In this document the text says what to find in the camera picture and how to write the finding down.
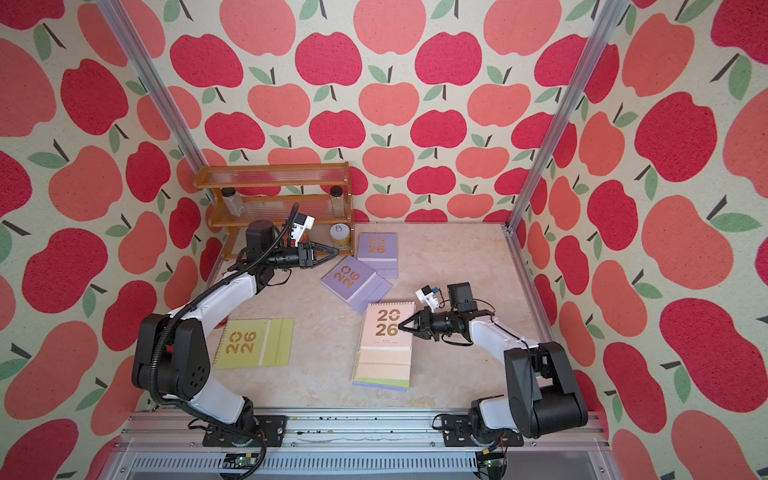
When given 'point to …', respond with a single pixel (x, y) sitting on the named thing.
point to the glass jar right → (338, 201)
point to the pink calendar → (385, 349)
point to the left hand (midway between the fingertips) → (336, 261)
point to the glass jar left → (232, 200)
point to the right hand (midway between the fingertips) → (403, 334)
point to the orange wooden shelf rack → (263, 193)
